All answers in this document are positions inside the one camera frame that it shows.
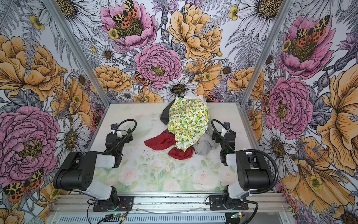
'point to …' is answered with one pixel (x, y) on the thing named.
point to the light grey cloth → (205, 145)
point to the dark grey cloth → (165, 115)
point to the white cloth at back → (199, 96)
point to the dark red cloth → (167, 139)
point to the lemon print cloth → (188, 120)
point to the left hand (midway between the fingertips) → (123, 132)
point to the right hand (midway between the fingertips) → (221, 132)
